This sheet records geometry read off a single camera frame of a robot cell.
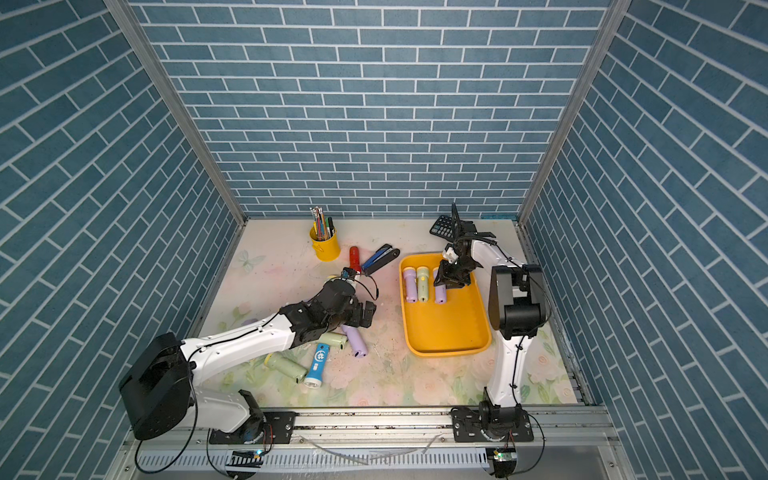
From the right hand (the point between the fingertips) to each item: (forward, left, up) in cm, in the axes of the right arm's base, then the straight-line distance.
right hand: (444, 284), depth 98 cm
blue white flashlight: (-29, +35, 0) cm, 45 cm away
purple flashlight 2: (-4, +1, +2) cm, 5 cm away
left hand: (-14, +22, +7) cm, 27 cm away
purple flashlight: (-1, +11, 0) cm, 11 cm away
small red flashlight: (+8, +32, 0) cm, 33 cm away
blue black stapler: (+12, +22, -2) cm, 25 cm away
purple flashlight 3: (-21, +26, -1) cm, 33 cm away
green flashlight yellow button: (0, +7, 0) cm, 7 cm away
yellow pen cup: (+10, +41, +6) cm, 43 cm away
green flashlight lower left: (-30, +43, 0) cm, 52 cm away
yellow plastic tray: (-12, -5, -4) cm, 14 cm away
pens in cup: (+14, +43, +9) cm, 46 cm away
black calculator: (+27, -1, -1) cm, 27 cm away
